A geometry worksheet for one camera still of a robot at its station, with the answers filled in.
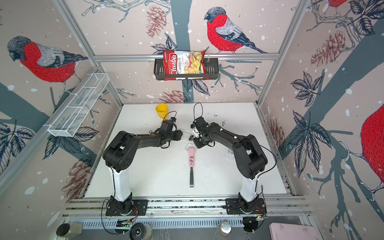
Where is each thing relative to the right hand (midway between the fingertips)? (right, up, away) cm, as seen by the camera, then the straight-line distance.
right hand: (196, 146), depth 92 cm
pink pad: (+40, -33, -27) cm, 58 cm away
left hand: (-11, +7, +7) cm, 15 cm away
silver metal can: (+11, -26, -33) cm, 44 cm away
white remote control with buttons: (+21, -5, 0) cm, 22 cm away
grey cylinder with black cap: (-54, -28, -32) cm, 69 cm away
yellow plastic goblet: (-24, +23, +8) cm, 34 cm away
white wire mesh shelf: (-64, +18, -19) cm, 69 cm away
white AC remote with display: (-7, +6, +9) cm, 12 cm away
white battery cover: (-5, 0, +5) cm, 7 cm away
